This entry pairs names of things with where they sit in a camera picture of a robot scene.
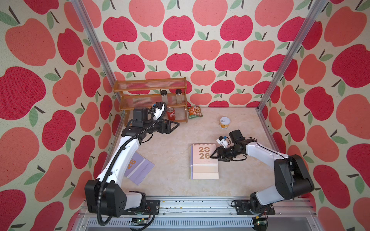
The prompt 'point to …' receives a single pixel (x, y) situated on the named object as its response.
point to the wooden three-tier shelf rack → (171, 92)
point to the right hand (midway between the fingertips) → (214, 160)
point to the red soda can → (171, 113)
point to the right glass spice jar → (178, 92)
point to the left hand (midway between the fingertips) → (174, 125)
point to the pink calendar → (204, 167)
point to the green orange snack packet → (194, 111)
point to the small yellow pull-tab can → (224, 121)
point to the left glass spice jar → (164, 93)
